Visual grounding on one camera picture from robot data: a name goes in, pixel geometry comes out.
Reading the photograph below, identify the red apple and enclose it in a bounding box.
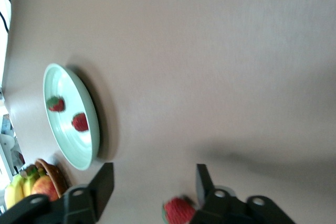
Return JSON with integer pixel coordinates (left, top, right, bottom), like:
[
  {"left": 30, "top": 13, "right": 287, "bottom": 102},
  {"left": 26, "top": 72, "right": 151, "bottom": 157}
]
[{"left": 30, "top": 175, "right": 60, "bottom": 202}]

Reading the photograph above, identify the light green round plate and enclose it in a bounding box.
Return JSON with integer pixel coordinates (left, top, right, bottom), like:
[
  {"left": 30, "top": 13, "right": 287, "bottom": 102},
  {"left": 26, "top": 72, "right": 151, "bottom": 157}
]
[{"left": 43, "top": 63, "right": 101, "bottom": 170}]

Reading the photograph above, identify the brown wicker basket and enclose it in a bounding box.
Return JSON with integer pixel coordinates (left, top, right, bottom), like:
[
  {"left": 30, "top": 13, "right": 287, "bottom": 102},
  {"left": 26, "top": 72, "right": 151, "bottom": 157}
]
[{"left": 34, "top": 158, "right": 69, "bottom": 198}]

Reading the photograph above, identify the red strawberry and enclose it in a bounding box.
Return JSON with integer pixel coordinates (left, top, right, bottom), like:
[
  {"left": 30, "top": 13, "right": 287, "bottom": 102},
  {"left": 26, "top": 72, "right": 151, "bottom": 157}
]
[
  {"left": 161, "top": 196, "right": 197, "bottom": 224},
  {"left": 46, "top": 95, "right": 66, "bottom": 112},
  {"left": 71, "top": 112, "right": 89, "bottom": 132}
]

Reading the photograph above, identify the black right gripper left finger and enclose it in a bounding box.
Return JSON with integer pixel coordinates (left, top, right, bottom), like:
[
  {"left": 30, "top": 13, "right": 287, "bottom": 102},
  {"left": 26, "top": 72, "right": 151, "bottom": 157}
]
[{"left": 5, "top": 162, "right": 115, "bottom": 224}]

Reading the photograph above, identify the brown table cover sheet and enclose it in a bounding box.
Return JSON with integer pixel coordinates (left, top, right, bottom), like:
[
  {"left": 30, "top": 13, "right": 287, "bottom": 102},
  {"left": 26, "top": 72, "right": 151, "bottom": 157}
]
[{"left": 0, "top": 0, "right": 336, "bottom": 224}]

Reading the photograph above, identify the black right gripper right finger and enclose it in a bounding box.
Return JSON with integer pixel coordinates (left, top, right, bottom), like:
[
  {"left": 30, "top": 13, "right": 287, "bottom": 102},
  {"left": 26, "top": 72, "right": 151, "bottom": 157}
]
[{"left": 187, "top": 163, "right": 297, "bottom": 224}]

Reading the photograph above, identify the yellow banana bunch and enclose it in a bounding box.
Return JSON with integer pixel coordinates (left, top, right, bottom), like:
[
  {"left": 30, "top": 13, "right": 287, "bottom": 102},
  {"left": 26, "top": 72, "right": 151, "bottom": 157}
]
[{"left": 4, "top": 165, "right": 47, "bottom": 209}]

